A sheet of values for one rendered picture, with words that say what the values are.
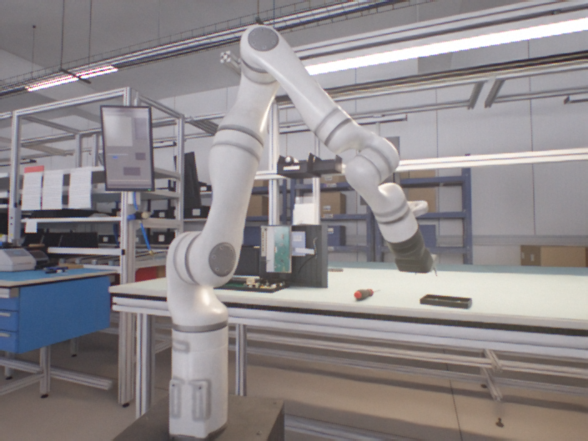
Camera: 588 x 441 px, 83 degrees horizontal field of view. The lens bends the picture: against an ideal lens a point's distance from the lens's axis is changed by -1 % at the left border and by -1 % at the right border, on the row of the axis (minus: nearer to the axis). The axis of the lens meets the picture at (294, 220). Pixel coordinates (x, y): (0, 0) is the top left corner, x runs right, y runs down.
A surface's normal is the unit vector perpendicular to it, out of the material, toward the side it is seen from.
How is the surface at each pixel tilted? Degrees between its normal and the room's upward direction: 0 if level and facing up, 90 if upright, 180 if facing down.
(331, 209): 90
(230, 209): 83
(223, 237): 83
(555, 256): 90
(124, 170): 101
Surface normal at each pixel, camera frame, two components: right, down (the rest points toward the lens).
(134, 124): 0.07, 0.15
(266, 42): 0.11, -0.25
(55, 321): 0.94, -0.01
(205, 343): 0.42, -0.04
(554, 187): -0.35, -0.04
